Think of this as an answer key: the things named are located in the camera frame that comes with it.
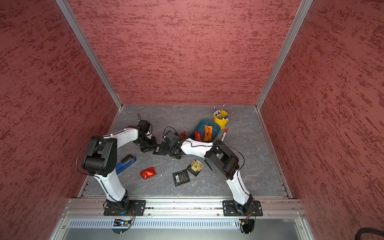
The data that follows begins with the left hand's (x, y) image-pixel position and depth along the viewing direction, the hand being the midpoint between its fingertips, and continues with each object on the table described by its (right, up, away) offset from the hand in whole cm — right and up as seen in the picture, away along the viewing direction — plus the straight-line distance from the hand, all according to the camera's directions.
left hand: (155, 150), depth 95 cm
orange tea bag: (+35, +11, +7) cm, 37 cm away
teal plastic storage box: (+29, +15, +10) cm, 34 cm away
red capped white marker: (+47, +11, +9) cm, 49 cm away
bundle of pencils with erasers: (+40, +25, -1) cm, 47 cm away
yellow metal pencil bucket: (+45, +18, +8) cm, 49 cm away
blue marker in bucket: (+47, +22, +5) cm, 52 cm away
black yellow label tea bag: (+26, -9, -7) cm, 28 cm away
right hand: (+7, -2, -3) cm, 8 cm away
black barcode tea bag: (+17, -13, -11) cm, 24 cm away
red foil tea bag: (+17, +10, +5) cm, 21 cm away
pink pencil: (+50, +24, +4) cm, 56 cm away
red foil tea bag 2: (-1, -10, -12) cm, 15 cm away
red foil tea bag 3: (+28, +9, +3) cm, 29 cm away
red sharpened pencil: (+50, +33, +31) cm, 67 cm away
